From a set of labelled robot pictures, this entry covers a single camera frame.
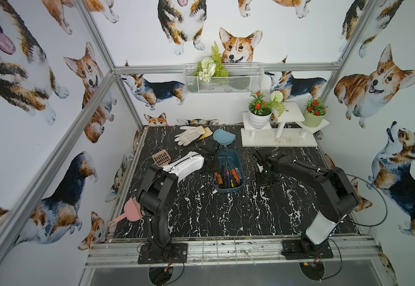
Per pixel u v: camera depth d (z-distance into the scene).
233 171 0.97
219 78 0.83
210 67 0.79
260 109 0.88
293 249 0.73
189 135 1.14
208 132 1.17
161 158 1.06
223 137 1.17
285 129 1.17
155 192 0.50
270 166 0.68
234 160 1.03
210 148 0.76
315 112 0.93
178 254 0.73
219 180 0.91
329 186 0.48
